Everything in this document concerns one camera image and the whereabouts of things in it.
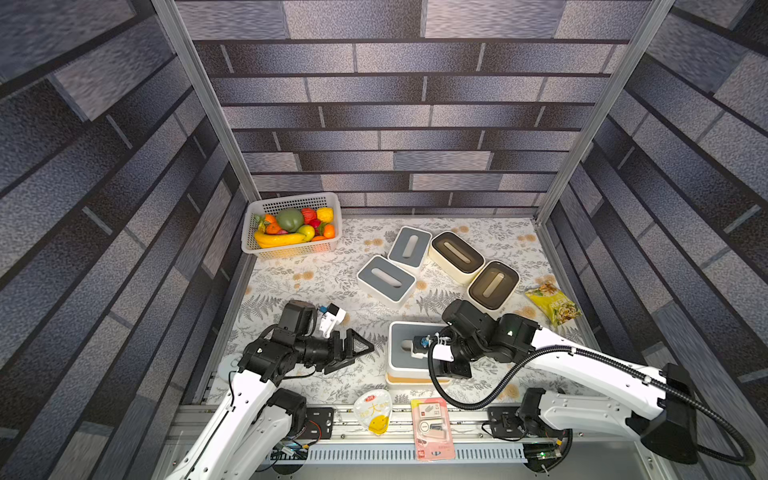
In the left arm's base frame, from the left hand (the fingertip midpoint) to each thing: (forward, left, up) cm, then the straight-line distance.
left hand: (363, 355), depth 68 cm
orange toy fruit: (+50, +17, -12) cm, 54 cm away
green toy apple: (+47, +24, -9) cm, 53 cm away
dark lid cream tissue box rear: (+38, -29, -11) cm, 49 cm away
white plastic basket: (+50, +30, -9) cm, 58 cm away
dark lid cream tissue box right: (+27, -40, -12) cm, 49 cm away
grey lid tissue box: (+5, -9, -3) cm, 11 cm away
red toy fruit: (+57, +25, -11) cm, 63 cm away
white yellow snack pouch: (-10, -2, -8) cm, 13 cm away
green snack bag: (+20, -58, -12) cm, 62 cm away
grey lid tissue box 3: (+43, -13, -13) cm, 47 cm away
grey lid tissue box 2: (+30, -5, -14) cm, 33 cm away
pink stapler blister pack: (-13, -17, -15) cm, 26 cm away
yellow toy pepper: (+58, +19, -11) cm, 62 cm away
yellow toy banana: (+43, +39, -10) cm, 59 cm away
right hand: (+2, -16, -5) cm, 17 cm away
